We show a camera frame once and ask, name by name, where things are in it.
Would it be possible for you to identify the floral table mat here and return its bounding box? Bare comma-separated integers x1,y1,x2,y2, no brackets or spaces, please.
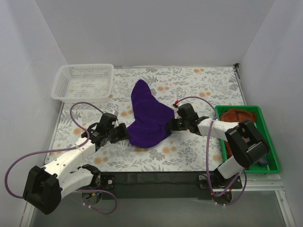
45,67,244,172

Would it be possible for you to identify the purple towel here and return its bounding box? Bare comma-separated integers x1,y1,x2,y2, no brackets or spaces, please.
127,79,175,148

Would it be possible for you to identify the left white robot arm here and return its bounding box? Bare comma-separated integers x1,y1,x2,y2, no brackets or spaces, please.
23,113,131,215

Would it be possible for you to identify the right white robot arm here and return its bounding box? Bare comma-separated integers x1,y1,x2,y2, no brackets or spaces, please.
167,102,271,187

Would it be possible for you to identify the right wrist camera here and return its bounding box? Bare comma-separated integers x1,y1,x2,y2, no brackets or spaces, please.
173,100,181,108

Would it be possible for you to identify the purple cable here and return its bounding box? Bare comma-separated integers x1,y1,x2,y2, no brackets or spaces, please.
4,101,118,215
179,96,248,206

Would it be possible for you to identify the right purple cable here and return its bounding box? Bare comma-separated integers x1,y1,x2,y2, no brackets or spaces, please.
179,96,248,206

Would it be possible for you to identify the green plastic bin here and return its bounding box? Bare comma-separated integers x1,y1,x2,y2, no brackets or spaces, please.
215,105,280,174

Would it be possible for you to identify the white plastic basket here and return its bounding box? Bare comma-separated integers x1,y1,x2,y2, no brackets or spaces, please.
51,64,114,104

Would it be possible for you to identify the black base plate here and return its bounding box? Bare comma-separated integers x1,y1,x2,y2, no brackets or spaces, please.
94,171,243,201

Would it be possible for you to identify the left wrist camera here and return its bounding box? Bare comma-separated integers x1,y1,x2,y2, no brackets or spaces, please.
112,110,119,128

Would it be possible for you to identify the grey blue towel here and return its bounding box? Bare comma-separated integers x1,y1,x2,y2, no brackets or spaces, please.
257,157,268,166

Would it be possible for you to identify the brown towel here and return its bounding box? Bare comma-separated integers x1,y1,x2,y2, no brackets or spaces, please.
221,108,258,161

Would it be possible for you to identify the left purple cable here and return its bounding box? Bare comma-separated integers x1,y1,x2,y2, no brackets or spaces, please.
4,101,118,215

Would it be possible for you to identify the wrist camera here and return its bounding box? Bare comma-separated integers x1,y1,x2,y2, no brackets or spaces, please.
112,110,119,128
173,100,181,108

